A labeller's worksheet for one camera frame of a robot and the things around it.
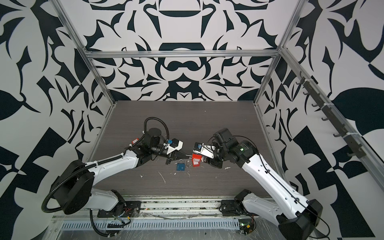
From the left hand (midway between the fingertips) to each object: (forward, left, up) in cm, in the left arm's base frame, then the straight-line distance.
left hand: (190, 153), depth 72 cm
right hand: (0, -8, 0) cm, 8 cm away
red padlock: (-3, -3, -1) cm, 4 cm away
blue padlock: (+1, +6, -18) cm, 19 cm away
